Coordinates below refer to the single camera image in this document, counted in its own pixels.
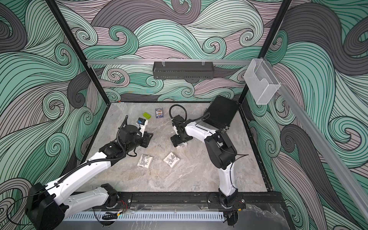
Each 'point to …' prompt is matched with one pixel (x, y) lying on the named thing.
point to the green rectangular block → (146, 115)
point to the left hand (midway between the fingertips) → (149, 131)
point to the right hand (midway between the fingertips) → (179, 141)
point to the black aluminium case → (221, 112)
